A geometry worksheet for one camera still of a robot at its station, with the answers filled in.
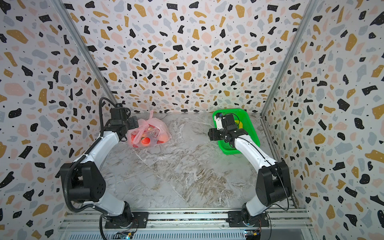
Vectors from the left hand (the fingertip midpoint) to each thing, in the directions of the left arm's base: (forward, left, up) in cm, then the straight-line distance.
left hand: (125, 118), depth 87 cm
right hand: (-6, -50, -3) cm, 50 cm away
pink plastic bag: (+2, -8, -16) cm, 18 cm away
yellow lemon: (-14, -61, +12) cm, 64 cm away
